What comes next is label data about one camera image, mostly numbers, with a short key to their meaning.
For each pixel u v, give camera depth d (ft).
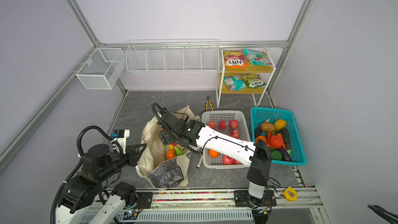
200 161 2.79
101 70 3.17
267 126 3.01
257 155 1.41
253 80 3.30
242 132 2.98
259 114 3.25
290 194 2.42
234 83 3.25
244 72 3.56
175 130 1.72
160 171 2.07
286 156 2.70
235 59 2.85
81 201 1.37
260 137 2.98
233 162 2.65
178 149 2.36
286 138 2.91
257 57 2.83
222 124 3.16
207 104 3.67
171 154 2.74
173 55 3.22
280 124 3.08
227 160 2.65
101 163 1.52
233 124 3.15
